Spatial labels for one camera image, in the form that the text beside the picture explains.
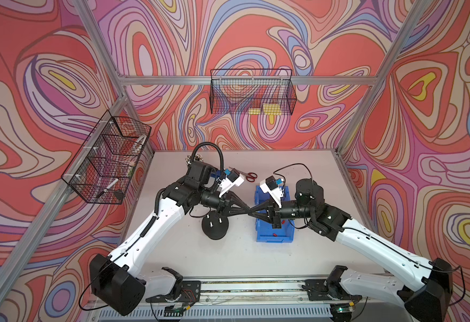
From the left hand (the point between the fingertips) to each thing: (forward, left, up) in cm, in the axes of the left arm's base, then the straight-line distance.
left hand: (247, 212), depth 62 cm
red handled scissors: (+37, -4, -28) cm, 47 cm away
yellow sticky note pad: (+50, -13, +5) cm, 52 cm away
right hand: (-1, -1, -2) cm, 3 cm away
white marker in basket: (+11, +51, -3) cm, 53 cm away
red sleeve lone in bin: (+4, -13, -28) cm, 32 cm away
